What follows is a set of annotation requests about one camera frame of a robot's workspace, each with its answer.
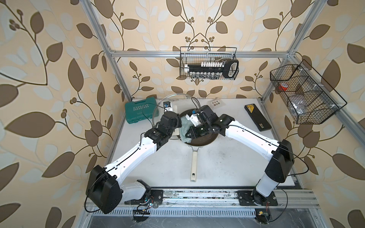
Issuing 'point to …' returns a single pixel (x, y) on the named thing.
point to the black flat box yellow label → (257, 118)
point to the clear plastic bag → (300, 106)
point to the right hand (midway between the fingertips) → (186, 135)
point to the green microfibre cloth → (185, 126)
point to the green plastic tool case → (141, 110)
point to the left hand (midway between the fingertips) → (174, 112)
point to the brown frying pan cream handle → (196, 144)
